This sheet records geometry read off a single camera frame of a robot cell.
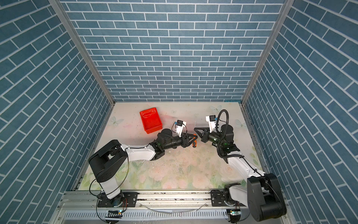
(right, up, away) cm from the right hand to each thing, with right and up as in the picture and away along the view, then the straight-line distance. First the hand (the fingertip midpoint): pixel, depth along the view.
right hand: (193, 128), depth 78 cm
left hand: (+1, -5, 0) cm, 6 cm away
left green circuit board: (-42, -44, -6) cm, 61 cm away
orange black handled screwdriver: (0, -9, 0) cm, 9 cm away
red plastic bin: (-31, +4, +27) cm, 42 cm away
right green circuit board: (+22, -46, -5) cm, 51 cm away
